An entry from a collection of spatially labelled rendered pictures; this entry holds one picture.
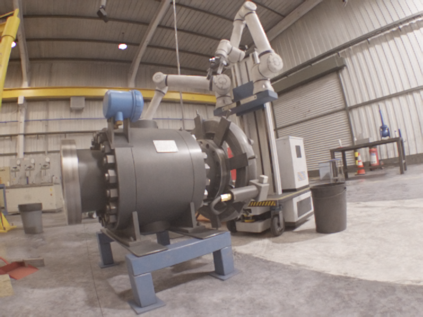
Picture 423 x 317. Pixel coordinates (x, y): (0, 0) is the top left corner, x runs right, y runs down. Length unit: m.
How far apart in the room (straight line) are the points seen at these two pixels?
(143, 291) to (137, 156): 0.62
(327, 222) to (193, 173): 1.10
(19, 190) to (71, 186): 6.49
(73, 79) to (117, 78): 2.55
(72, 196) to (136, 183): 0.31
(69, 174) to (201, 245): 0.70
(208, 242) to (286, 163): 1.30
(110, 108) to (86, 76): 12.48
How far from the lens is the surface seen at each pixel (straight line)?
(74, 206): 1.13
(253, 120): 2.30
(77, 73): 13.66
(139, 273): 1.02
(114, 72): 13.90
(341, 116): 10.12
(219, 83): 2.14
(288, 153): 2.22
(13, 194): 7.65
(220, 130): 1.52
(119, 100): 1.13
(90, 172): 1.16
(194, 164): 1.25
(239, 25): 2.25
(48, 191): 7.18
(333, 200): 1.81
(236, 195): 1.23
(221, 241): 1.23
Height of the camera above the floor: 0.55
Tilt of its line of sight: 5 degrees up
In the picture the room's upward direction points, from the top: 7 degrees counter-clockwise
